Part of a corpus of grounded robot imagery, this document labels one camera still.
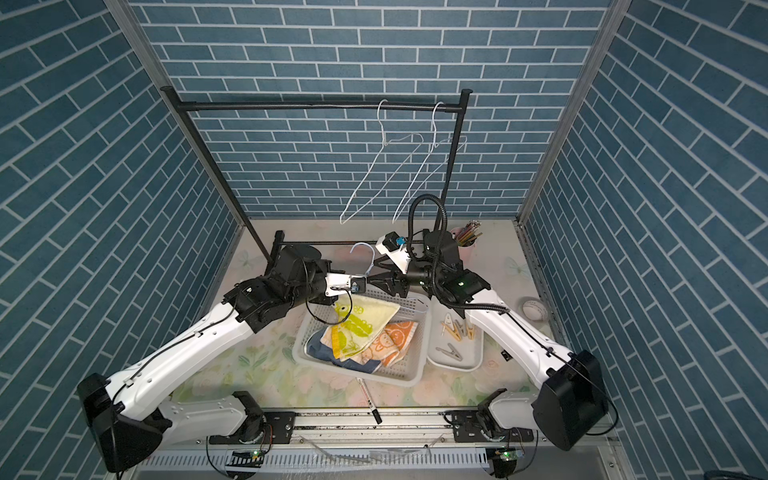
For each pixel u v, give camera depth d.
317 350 0.83
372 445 0.72
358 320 0.84
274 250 1.08
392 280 0.63
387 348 0.79
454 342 0.88
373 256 0.67
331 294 0.63
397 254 0.62
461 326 0.91
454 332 0.89
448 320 0.91
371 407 0.77
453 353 0.85
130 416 0.39
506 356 0.85
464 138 0.70
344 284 0.62
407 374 0.83
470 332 0.89
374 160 1.04
